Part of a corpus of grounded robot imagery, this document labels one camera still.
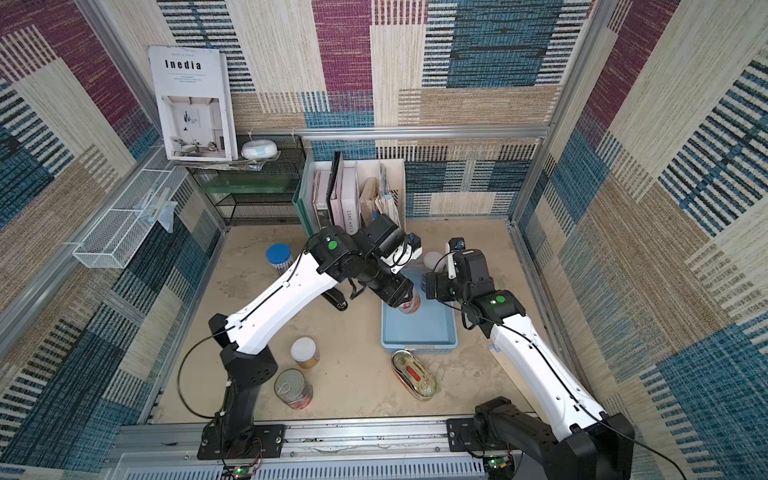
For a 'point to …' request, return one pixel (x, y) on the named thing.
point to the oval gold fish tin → (415, 377)
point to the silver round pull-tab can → (291, 386)
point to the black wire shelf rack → (248, 192)
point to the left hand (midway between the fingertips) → (401, 286)
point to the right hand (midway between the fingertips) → (444, 272)
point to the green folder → (304, 200)
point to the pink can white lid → (412, 306)
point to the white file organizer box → (383, 189)
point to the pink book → (347, 202)
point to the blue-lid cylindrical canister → (279, 256)
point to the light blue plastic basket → (431, 329)
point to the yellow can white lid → (304, 352)
